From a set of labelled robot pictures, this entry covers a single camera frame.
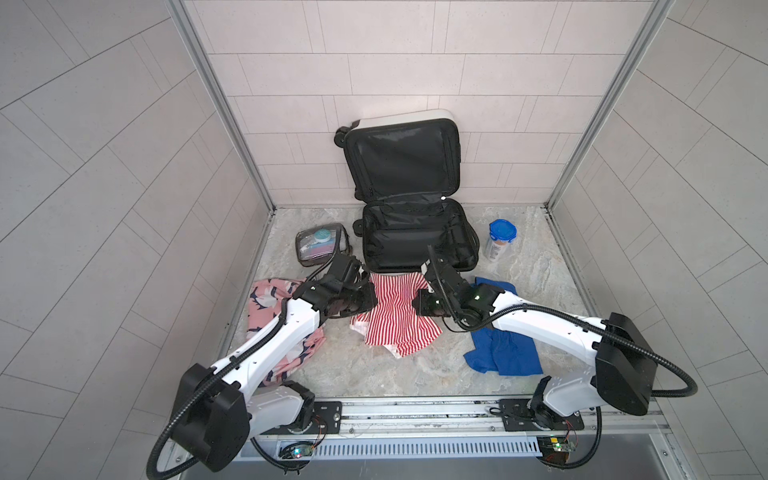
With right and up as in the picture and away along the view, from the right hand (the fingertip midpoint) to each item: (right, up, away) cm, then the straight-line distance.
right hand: (408, 307), depth 79 cm
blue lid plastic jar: (+31, +20, +16) cm, 40 cm away
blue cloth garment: (+24, -12, 0) cm, 27 cm away
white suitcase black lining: (0, +41, +23) cm, 47 cm away
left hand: (-6, +3, +1) cm, 7 cm away
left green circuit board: (-25, -27, -14) cm, 40 cm away
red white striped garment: (-4, -5, +1) cm, 6 cm away
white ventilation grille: (+1, -29, -11) cm, 31 cm away
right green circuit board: (+33, -30, -11) cm, 46 cm away
